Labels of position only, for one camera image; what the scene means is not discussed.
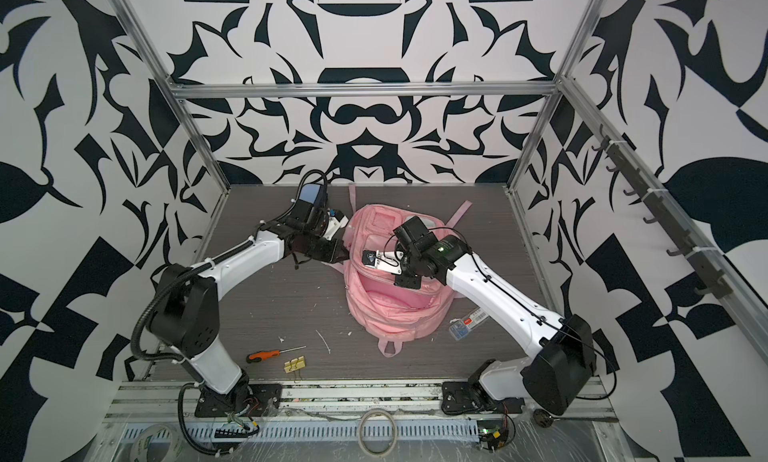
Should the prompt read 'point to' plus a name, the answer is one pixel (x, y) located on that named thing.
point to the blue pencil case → (309, 192)
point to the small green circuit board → (493, 434)
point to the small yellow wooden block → (294, 364)
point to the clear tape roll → (391, 446)
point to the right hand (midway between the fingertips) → (397, 262)
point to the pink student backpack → (373, 303)
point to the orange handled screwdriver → (257, 357)
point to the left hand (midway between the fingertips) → (350, 249)
